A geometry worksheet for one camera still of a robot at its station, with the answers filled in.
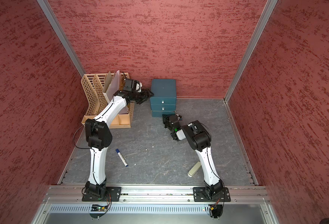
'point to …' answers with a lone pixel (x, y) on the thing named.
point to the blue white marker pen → (125, 163)
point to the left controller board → (95, 207)
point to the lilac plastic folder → (113, 87)
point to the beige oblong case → (194, 169)
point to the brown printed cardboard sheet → (107, 81)
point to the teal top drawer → (163, 100)
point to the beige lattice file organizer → (93, 85)
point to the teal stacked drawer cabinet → (161, 87)
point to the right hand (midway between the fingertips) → (160, 115)
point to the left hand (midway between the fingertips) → (150, 98)
